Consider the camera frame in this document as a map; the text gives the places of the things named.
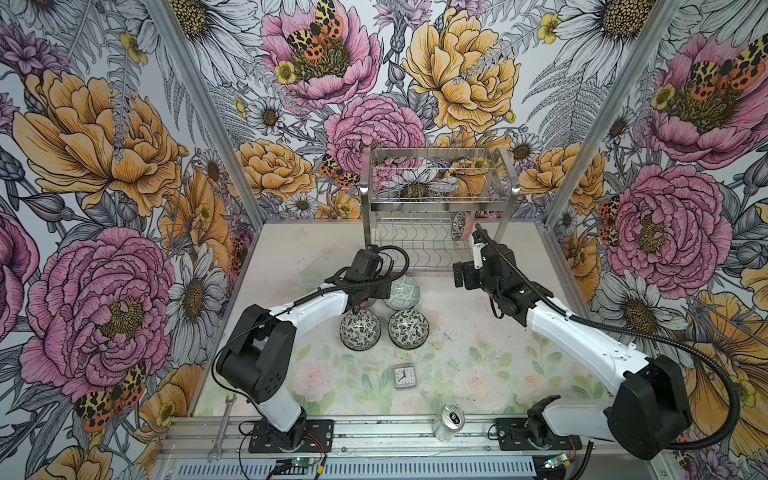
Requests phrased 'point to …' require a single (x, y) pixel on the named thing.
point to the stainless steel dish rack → (409, 196)
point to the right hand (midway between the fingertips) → (470, 270)
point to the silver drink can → (451, 419)
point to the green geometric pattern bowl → (404, 293)
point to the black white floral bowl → (457, 223)
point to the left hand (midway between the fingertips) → (379, 289)
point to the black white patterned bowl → (408, 329)
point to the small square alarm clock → (405, 375)
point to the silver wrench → (215, 451)
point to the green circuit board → (303, 461)
